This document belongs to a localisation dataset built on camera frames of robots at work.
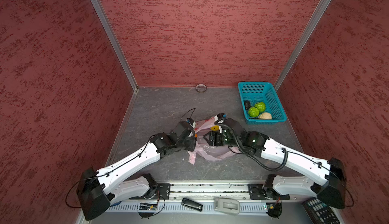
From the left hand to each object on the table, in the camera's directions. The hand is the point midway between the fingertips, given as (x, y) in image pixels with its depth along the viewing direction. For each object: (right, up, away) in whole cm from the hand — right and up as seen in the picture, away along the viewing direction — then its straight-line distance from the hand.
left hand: (194, 144), depth 77 cm
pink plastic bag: (+5, -2, -3) cm, 6 cm away
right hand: (+8, +3, -4) cm, 9 cm away
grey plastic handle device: (+16, -26, -8) cm, 31 cm away
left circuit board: (-23, -29, -4) cm, 38 cm away
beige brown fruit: (+47, +13, +21) cm, 53 cm away
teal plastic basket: (+52, +29, +36) cm, 70 cm away
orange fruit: (+1, +7, -9) cm, 11 cm away
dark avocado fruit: (+37, +20, +27) cm, 50 cm away
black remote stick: (-1, -26, -7) cm, 27 cm away
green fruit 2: (+40, +15, +24) cm, 49 cm away
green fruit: (+45, +19, +24) cm, 54 cm away
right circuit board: (+39, -30, -5) cm, 49 cm away
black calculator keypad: (+58, -29, -10) cm, 65 cm away
